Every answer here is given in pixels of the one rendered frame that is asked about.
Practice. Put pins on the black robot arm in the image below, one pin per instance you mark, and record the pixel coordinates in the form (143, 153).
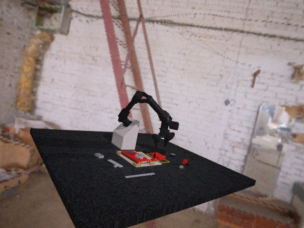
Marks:
(165, 118)

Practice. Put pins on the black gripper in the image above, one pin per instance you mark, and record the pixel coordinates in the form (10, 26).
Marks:
(156, 137)

